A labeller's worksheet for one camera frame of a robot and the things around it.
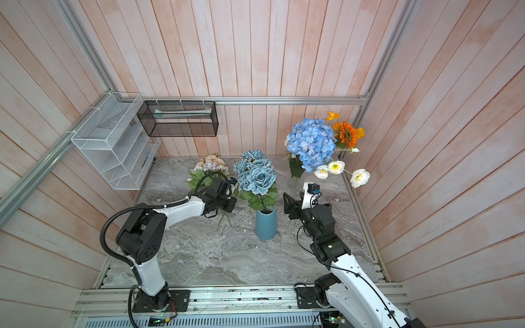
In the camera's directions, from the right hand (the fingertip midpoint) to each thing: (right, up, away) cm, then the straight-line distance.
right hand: (292, 193), depth 76 cm
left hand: (-25, -7, +20) cm, 33 cm away
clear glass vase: (+5, +4, +24) cm, 25 cm away
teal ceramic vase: (-10, -12, +2) cm, 16 cm away
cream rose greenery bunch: (-39, +10, +25) cm, 48 cm away
